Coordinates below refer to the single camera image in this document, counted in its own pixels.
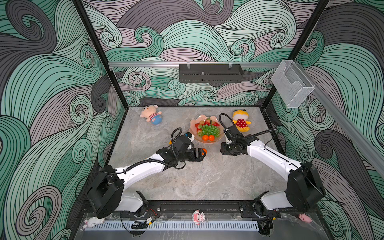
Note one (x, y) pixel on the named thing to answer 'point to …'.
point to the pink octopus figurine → (198, 217)
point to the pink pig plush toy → (149, 112)
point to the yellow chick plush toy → (239, 117)
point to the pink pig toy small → (305, 218)
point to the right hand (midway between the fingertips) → (223, 150)
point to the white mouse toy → (92, 221)
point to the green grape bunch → (208, 130)
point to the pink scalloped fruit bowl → (201, 119)
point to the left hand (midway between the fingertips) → (200, 153)
